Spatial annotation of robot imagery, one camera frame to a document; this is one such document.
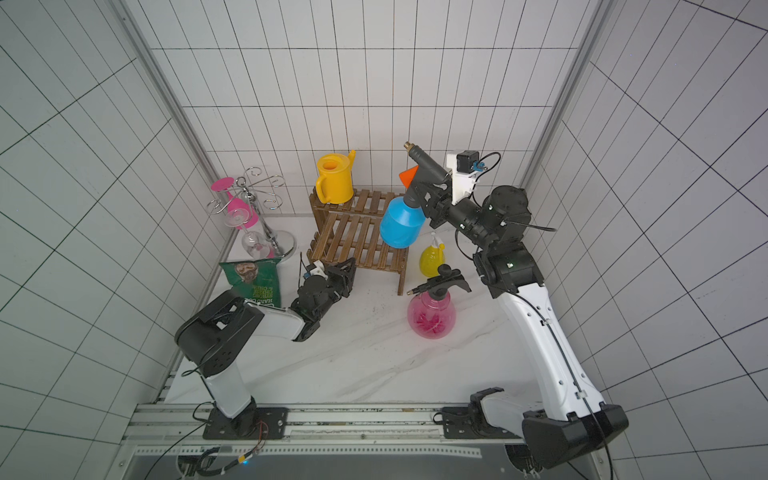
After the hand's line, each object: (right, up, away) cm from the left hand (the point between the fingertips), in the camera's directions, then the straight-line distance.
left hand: (358, 262), depth 89 cm
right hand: (+13, +19, -32) cm, 39 cm away
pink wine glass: (-43, +25, +2) cm, 49 cm away
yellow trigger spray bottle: (+24, +2, +6) cm, 24 cm away
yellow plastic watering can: (-6, +23, -8) cm, 25 cm away
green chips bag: (-33, -6, +3) cm, 34 cm away
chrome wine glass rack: (-31, +5, +20) cm, 37 cm away
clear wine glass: (-33, +6, +4) cm, 34 cm away
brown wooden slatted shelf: (-3, +10, +8) cm, 13 cm away
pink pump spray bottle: (+22, -15, -5) cm, 27 cm away
